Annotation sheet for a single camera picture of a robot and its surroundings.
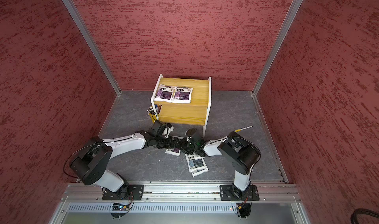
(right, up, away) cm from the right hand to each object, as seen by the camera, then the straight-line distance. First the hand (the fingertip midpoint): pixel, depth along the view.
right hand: (175, 150), depth 88 cm
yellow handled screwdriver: (+43, +11, +10) cm, 46 cm away
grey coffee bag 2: (+13, -6, -7) cm, 16 cm away
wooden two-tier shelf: (+13, +24, +1) cm, 27 cm away
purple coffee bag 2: (+6, +33, -17) cm, 37 cm away
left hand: (0, +2, -1) cm, 2 cm away
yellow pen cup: (-10, +25, -13) cm, 29 cm away
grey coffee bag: (+11, -3, -3) cm, 12 cm away
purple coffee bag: (-3, +34, -15) cm, 37 cm away
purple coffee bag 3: (-1, 0, -1) cm, 1 cm away
